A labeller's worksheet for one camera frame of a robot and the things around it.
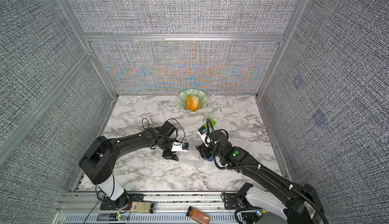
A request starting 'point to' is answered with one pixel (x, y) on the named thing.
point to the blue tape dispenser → (209, 159)
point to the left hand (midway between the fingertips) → (179, 151)
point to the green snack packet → (213, 122)
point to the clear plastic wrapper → (208, 116)
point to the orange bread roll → (192, 102)
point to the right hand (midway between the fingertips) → (200, 139)
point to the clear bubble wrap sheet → (181, 154)
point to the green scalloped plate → (202, 98)
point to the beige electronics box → (140, 207)
